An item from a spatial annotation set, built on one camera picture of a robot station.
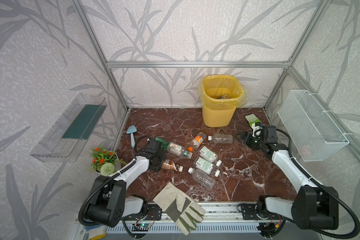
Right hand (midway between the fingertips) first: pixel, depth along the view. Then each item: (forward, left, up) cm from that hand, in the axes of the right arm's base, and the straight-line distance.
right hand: (240, 133), depth 86 cm
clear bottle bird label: (-5, +37, -10) cm, 38 cm away
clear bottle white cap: (+4, +9, -12) cm, 15 cm away
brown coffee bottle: (-15, +42, -9) cm, 45 cm away
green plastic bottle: (-1, +46, -10) cm, 47 cm away
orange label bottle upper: (+1, +25, -11) cm, 27 cm away
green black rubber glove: (+23, -17, -14) cm, 32 cm away
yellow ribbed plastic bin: (+19, +9, -5) cm, 22 cm away
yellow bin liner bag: (+37, +6, +3) cm, 38 cm away
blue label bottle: (+32, +4, 0) cm, 32 cm away
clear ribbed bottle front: (-24, +22, -9) cm, 33 cm away
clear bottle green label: (-15, +20, -11) cm, 28 cm away
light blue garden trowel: (+13, +71, -13) cm, 74 cm away
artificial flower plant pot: (-17, +73, 0) cm, 75 cm away
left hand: (-8, +44, -11) cm, 46 cm away
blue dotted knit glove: (-46, +73, -13) cm, 87 cm away
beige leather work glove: (-37, +35, -13) cm, 52 cm away
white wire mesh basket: (-14, -24, +19) cm, 34 cm away
